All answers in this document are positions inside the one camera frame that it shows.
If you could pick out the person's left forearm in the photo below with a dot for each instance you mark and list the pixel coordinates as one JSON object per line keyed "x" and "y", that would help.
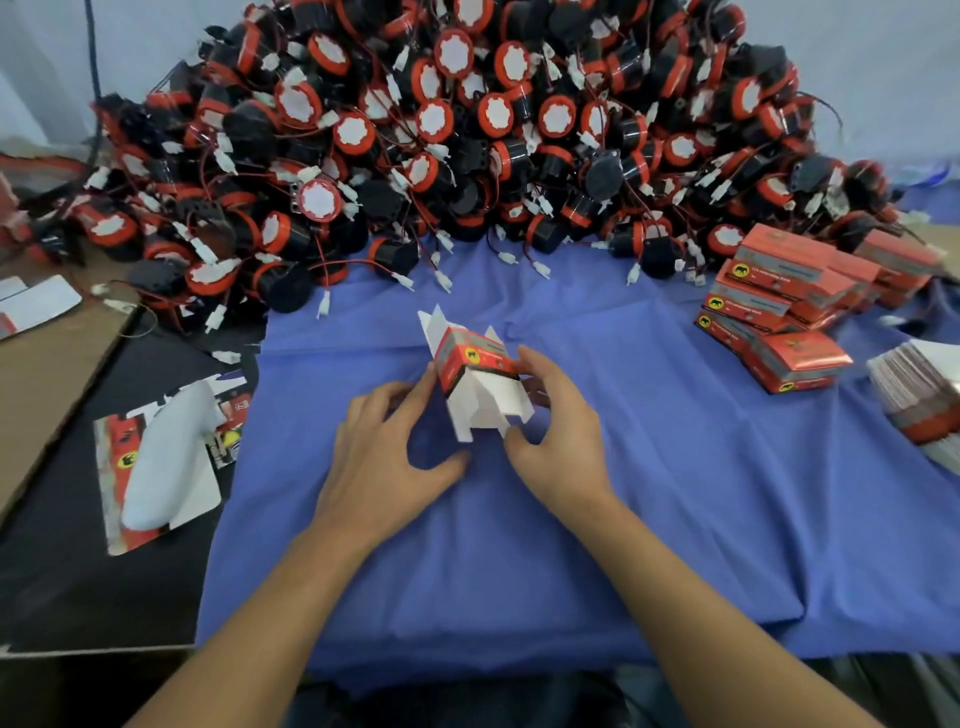
{"x": 248, "y": 645}

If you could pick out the person's right hand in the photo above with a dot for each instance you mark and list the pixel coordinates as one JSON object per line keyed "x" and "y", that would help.
{"x": 570, "y": 443}

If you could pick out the blue table cloth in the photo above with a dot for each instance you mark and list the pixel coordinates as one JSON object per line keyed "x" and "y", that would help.
{"x": 780, "y": 510}

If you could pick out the pile of black red buzzers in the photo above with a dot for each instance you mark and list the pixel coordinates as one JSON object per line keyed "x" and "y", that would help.
{"x": 465, "y": 120}

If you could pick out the stack of box blanks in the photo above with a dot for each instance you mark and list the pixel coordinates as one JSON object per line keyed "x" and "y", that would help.
{"x": 923, "y": 398}

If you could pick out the person's right forearm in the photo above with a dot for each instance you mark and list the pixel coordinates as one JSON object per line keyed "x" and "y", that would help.
{"x": 720, "y": 630}

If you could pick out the brown cardboard piece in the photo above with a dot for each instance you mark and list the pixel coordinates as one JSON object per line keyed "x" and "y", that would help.
{"x": 38, "y": 390}

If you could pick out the person's left hand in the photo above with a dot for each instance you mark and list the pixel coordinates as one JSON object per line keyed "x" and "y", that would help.
{"x": 383, "y": 473}

